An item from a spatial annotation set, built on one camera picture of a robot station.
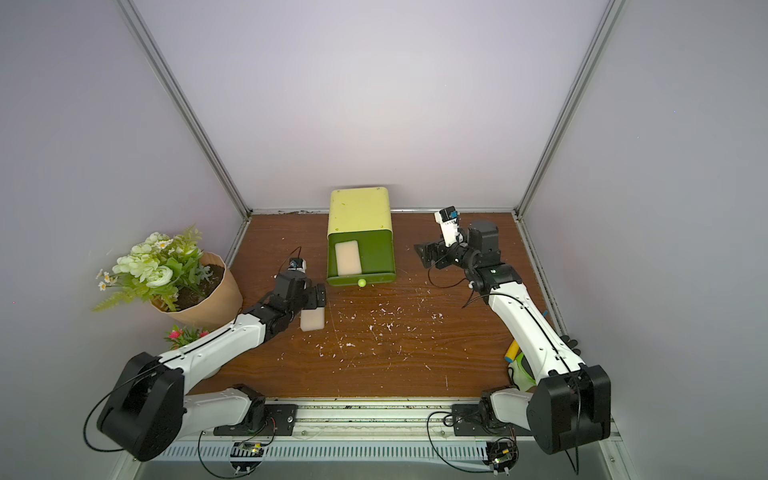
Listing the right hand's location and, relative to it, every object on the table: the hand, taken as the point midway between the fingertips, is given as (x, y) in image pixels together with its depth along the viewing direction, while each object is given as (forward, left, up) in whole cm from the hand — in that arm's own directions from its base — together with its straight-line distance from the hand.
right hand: (432, 232), depth 78 cm
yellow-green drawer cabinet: (0, +21, -12) cm, 24 cm away
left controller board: (-48, +46, -30) cm, 73 cm away
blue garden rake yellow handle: (-22, -23, -27) cm, 42 cm away
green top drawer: (0, +20, -12) cm, 23 cm away
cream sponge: (-1, +24, -12) cm, 27 cm away
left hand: (-6, +35, -18) cm, 40 cm away
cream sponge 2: (-14, +36, -25) cm, 46 cm away
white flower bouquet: (-16, +62, +4) cm, 64 cm away
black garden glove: (-28, -25, -27) cm, 46 cm away
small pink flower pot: (-27, +62, -9) cm, 68 cm away
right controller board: (-45, -16, -29) cm, 56 cm away
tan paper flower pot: (-16, +58, -11) cm, 61 cm away
